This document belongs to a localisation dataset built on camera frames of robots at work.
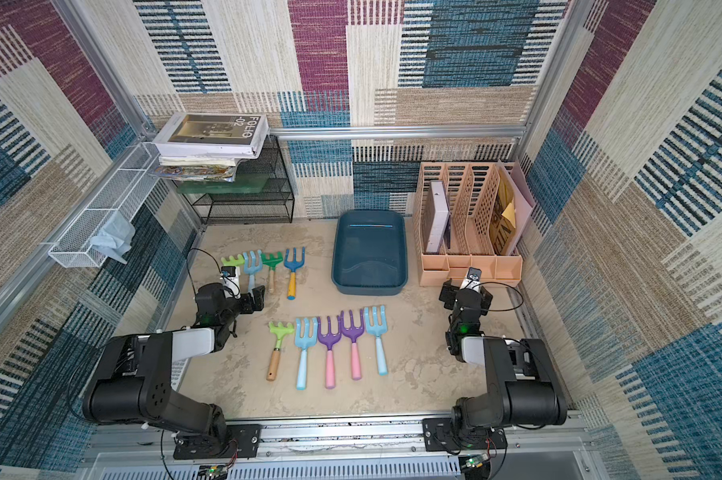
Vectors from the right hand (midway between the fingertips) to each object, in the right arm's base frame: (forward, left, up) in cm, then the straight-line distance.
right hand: (467, 280), depth 91 cm
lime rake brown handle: (+15, +75, -8) cm, 77 cm away
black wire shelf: (+39, +65, -2) cm, 76 cm away
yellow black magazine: (+17, -14, +6) cm, 23 cm away
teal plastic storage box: (+17, +29, -8) cm, 34 cm away
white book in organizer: (+18, +6, +11) cm, 22 cm away
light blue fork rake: (+13, +71, -9) cm, 73 cm away
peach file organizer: (+18, +3, +11) cm, 21 cm away
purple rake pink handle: (-12, +34, -10) cm, 38 cm away
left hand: (+1, +67, -3) cm, 67 cm away
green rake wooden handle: (+16, +64, -8) cm, 66 cm away
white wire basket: (+15, +96, +25) cm, 100 cm away
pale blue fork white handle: (-14, +49, -9) cm, 52 cm away
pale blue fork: (-11, +27, -10) cm, 31 cm away
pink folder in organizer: (+12, -14, +20) cm, 27 cm away
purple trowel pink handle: (-14, +41, -9) cm, 45 cm away
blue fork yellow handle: (+13, +56, -9) cm, 58 cm away
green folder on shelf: (+25, +69, +18) cm, 75 cm away
